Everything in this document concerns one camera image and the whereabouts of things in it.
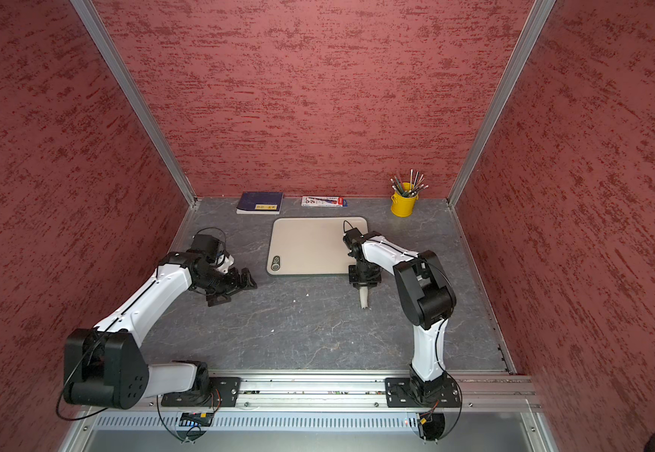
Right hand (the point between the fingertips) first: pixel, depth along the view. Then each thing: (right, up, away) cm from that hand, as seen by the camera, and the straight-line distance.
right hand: (363, 288), depth 94 cm
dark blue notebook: (-42, +31, +24) cm, 58 cm away
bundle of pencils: (+22, +37, +16) cm, 46 cm away
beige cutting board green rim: (-20, +14, +15) cm, 28 cm away
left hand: (-38, 0, -12) cm, 39 cm away
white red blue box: (-15, +32, +25) cm, 43 cm away
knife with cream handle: (0, 0, -3) cm, 3 cm away
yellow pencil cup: (+18, +29, +20) cm, 40 cm away
